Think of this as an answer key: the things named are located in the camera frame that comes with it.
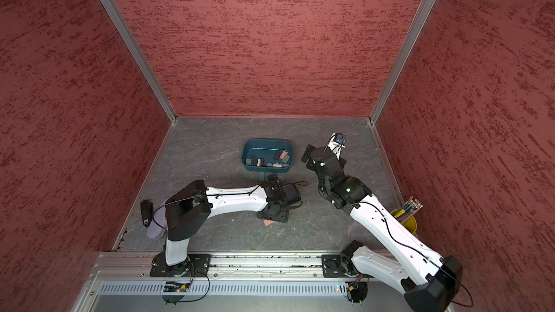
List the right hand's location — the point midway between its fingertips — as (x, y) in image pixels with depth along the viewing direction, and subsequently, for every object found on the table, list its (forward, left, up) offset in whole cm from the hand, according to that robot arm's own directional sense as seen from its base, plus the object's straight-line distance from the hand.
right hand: (317, 155), depth 75 cm
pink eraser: (-16, +19, -24) cm, 34 cm away
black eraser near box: (+5, +18, -25) cm, 31 cm away
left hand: (-14, +16, -25) cm, 33 cm away
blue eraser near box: (+6, +23, -25) cm, 34 cm away
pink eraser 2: (+17, +13, -23) cm, 31 cm away
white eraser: (+11, +24, -20) cm, 33 cm away
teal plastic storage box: (+18, +21, -25) cm, 37 cm away
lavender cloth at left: (-18, +62, -21) cm, 68 cm away
